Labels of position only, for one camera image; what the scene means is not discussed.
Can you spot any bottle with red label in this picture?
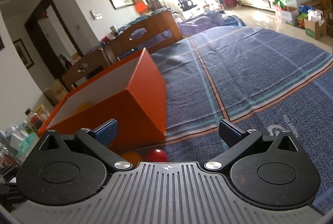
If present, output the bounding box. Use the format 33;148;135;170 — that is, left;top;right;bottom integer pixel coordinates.
25;108;44;131

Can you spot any tissue pack green white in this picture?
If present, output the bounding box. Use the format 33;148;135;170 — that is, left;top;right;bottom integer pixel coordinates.
16;132;39;163

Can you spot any blue plaid tablecloth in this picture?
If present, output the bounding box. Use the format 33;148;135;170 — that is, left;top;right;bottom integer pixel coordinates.
122;25;333;215

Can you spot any black office chair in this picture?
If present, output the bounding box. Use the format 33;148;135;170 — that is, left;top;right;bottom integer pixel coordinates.
177;0;197;11

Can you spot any orange cardboard box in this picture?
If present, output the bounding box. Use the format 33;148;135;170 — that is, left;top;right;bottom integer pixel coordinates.
37;49;167;153

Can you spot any middle wooden chair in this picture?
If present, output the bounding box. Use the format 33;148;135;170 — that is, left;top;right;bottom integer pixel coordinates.
103;10;183;64

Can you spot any wooden chair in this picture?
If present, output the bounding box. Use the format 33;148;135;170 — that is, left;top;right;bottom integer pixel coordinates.
62;49;111;92
103;10;183;64

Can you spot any left wooden chair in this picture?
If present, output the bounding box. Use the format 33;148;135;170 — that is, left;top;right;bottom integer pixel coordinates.
62;49;111;92

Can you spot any red cherry tomato front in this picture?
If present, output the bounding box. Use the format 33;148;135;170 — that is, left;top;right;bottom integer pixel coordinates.
144;148;168;162

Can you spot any cardboard box on floor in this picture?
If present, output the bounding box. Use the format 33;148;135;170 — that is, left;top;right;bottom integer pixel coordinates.
304;16;327;40

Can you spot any small tangerine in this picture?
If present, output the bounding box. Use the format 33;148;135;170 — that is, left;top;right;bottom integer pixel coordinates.
121;151;144;168

